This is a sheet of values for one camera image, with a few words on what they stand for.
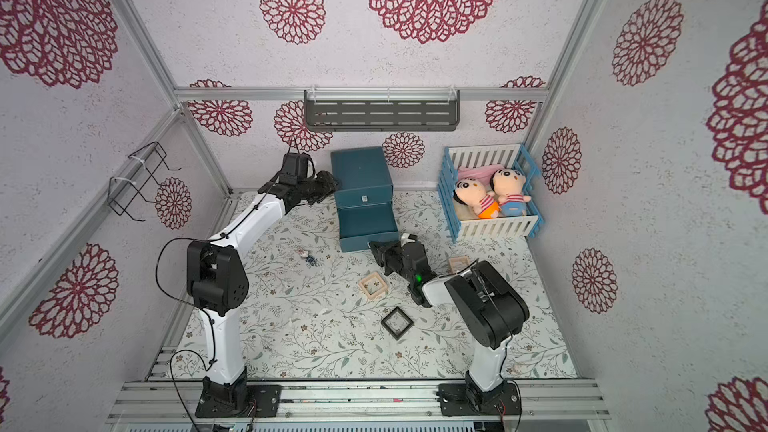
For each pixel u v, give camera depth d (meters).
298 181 0.75
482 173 1.12
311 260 1.00
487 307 0.49
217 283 0.54
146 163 0.79
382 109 0.93
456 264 0.99
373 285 0.94
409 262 0.73
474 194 1.03
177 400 0.75
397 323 0.86
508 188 1.01
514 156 1.10
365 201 0.93
